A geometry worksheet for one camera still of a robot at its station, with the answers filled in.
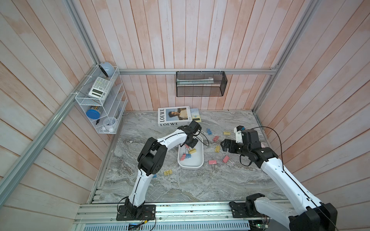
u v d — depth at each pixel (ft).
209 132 3.51
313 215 1.24
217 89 3.43
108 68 2.69
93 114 2.50
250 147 1.95
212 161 2.97
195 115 3.83
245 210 2.38
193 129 2.57
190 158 3.05
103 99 2.41
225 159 3.04
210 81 2.89
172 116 3.68
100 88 2.50
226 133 3.42
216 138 3.34
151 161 1.84
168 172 2.79
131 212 2.05
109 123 2.95
